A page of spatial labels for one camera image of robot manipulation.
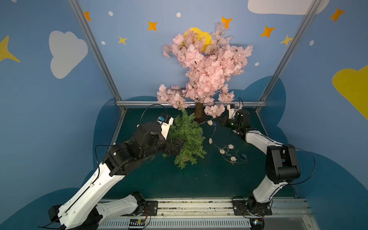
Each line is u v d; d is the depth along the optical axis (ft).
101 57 2.90
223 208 2.51
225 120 2.69
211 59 2.40
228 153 3.12
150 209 2.42
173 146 1.69
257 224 2.40
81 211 1.18
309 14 2.36
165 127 1.69
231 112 2.75
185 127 2.26
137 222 2.39
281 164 1.59
